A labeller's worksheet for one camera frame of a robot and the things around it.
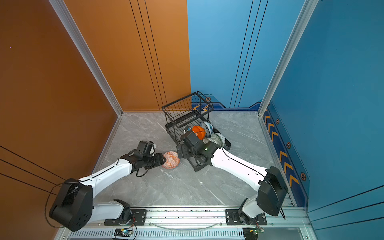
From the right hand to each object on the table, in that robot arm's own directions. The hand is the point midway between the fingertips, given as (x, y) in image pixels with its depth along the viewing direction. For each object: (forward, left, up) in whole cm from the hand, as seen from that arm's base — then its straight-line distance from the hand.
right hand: (184, 147), depth 79 cm
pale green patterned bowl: (+15, -20, -14) cm, 29 cm away
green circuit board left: (-35, +29, -19) cm, 49 cm away
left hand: (-1, +13, -12) cm, 18 cm away
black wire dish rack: (+11, -2, +7) cm, 13 cm away
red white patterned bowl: (+1, +9, -16) cm, 18 cm away
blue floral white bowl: (+19, -14, -7) cm, 25 cm away
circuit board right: (-36, -32, -19) cm, 52 cm away
